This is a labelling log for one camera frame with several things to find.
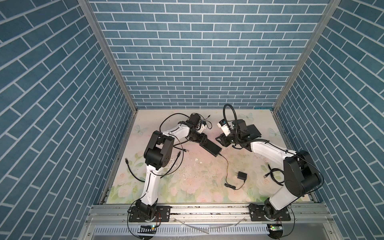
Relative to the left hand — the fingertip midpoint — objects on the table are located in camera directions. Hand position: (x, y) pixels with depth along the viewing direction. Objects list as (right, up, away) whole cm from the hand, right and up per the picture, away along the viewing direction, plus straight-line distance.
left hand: (204, 140), depth 100 cm
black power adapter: (+21, -19, -14) cm, 31 cm away
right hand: (+8, +5, -9) cm, 13 cm away
